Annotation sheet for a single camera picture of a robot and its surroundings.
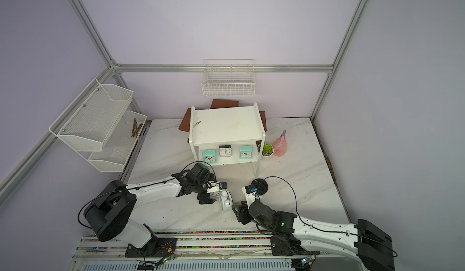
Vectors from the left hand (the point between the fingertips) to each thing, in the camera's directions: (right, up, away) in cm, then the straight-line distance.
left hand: (212, 189), depth 89 cm
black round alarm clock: (+24, +2, -1) cm, 24 cm away
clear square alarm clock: (+7, +20, -8) cm, 22 cm away
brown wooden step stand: (-16, +33, +10) cm, 38 cm away
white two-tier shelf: (+2, +30, -17) cm, 34 cm away
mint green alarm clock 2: (+16, +19, -9) cm, 27 cm away
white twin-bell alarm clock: (+7, -2, -12) cm, 14 cm away
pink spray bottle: (+35, +22, +4) cm, 41 cm away
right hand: (+13, -6, -10) cm, 17 cm away
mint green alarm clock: (0, +18, -10) cm, 20 cm away
